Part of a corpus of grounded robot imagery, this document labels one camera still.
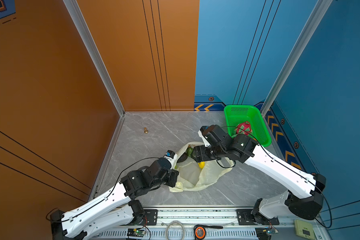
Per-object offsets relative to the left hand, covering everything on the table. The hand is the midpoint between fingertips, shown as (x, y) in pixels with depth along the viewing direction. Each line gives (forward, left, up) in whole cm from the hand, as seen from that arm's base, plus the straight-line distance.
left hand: (180, 173), depth 71 cm
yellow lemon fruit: (+10, -12, -11) cm, 19 cm away
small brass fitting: (+38, +27, -16) cm, 49 cm away
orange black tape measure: (-22, -9, -13) cm, 27 cm away
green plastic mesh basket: (+53, -42, -14) cm, 69 cm away
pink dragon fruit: (+35, -42, -7) cm, 55 cm away
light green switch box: (-21, -58, -14) cm, 63 cm away
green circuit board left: (-22, +22, -19) cm, 36 cm away
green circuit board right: (-22, -41, -17) cm, 49 cm away
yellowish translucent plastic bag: (+4, -6, -15) cm, 17 cm away
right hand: (+5, -7, +9) cm, 12 cm away
